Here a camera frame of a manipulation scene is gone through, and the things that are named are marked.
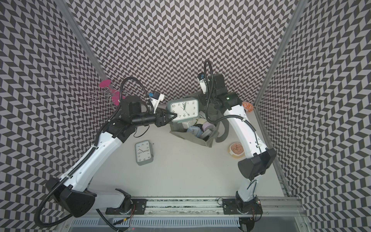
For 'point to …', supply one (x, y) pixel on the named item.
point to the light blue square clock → (195, 130)
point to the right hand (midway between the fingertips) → (205, 94)
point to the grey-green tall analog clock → (144, 152)
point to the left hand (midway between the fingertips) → (174, 116)
